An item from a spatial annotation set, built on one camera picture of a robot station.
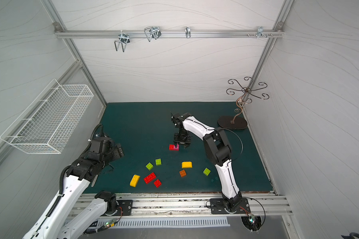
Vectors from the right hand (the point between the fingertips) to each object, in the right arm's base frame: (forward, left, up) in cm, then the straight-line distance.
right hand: (179, 145), depth 93 cm
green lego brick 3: (-15, -17, -2) cm, 23 cm away
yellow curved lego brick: (-12, -5, -2) cm, 13 cm away
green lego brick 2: (-11, +12, -2) cm, 16 cm away
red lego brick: (-1, +5, -1) cm, 5 cm away
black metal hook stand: (+22, -33, -2) cm, 40 cm away
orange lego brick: (-17, -3, -2) cm, 17 cm away
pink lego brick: (-2, +1, 0) cm, 2 cm away
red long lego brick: (-20, +15, -1) cm, 25 cm away
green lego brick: (-14, +17, -1) cm, 22 cm away
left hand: (-12, +32, +15) cm, 37 cm away
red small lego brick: (-23, +10, -1) cm, 25 cm away
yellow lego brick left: (-22, +23, 0) cm, 32 cm away
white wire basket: (-7, +61, +29) cm, 68 cm away
